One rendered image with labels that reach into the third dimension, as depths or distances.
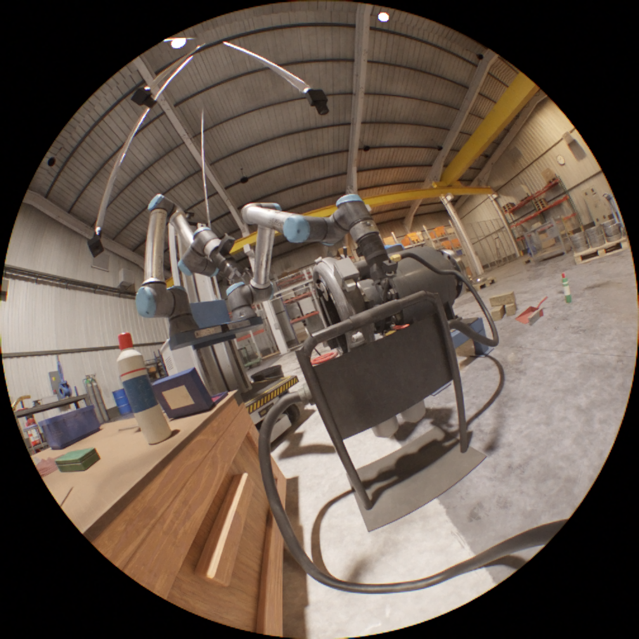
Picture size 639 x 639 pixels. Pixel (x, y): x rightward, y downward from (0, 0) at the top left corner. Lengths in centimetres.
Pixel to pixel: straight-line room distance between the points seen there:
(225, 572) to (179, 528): 10
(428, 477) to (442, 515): 16
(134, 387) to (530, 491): 92
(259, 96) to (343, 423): 831
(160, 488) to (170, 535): 7
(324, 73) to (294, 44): 165
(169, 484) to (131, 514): 9
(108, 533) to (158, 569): 8
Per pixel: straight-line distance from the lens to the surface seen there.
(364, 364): 44
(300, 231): 62
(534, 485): 69
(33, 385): 821
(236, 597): 49
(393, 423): 54
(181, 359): 144
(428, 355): 53
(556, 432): 83
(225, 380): 142
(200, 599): 43
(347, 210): 66
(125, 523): 31
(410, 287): 119
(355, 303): 93
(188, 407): 58
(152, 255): 115
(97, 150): 936
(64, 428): 103
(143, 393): 44
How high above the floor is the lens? 58
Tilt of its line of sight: 2 degrees up
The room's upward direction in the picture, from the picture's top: 21 degrees counter-clockwise
